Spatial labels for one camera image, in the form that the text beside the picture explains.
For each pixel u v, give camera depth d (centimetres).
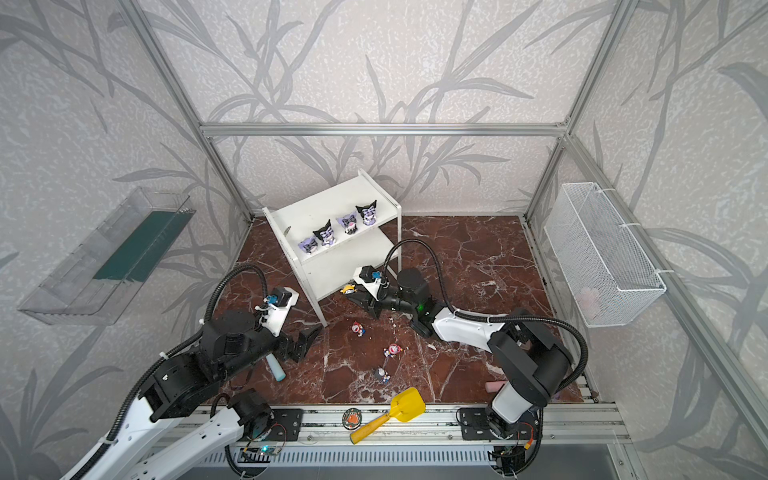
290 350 58
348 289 74
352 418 75
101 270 65
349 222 68
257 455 72
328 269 84
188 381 45
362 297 70
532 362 44
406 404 76
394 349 84
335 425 75
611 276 61
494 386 79
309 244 65
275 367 81
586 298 74
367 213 69
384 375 81
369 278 65
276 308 56
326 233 66
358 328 89
